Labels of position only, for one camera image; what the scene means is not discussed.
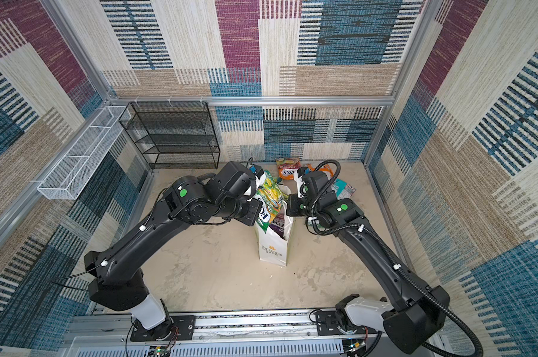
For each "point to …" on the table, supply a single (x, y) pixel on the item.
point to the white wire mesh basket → (67, 178)
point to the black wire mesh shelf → (174, 135)
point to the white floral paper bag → (272, 248)
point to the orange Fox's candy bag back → (287, 167)
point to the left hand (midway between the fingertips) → (262, 208)
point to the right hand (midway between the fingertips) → (288, 206)
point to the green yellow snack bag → (270, 197)
